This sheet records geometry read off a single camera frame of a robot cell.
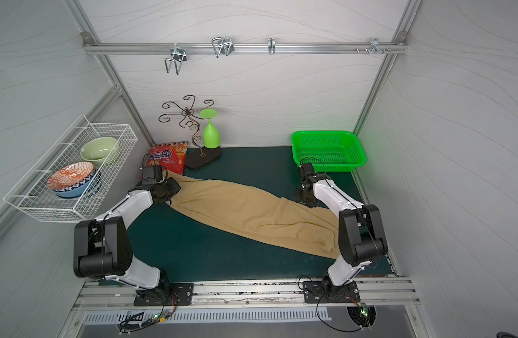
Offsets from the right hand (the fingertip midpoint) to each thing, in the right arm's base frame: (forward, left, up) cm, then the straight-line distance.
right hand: (301, 198), depth 92 cm
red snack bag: (+23, +69, 0) cm, 73 cm away
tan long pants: (-5, +21, -7) cm, 23 cm away
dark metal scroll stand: (+25, +54, -4) cm, 60 cm away
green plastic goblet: (+22, +42, +18) cm, 50 cm away
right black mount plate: (-35, -6, -5) cm, 36 cm away
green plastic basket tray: (+36, -18, -6) cm, 41 cm away
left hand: (+1, +56, +4) cm, 56 cm away
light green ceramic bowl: (-1, +75, +29) cm, 81 cm away
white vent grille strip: (-46, +57, -7) cm, 74 cm away
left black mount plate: (-39, +45, -4) cm, 60 cm away
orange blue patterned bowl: (-15, +75, +30) cm, 82 cm away
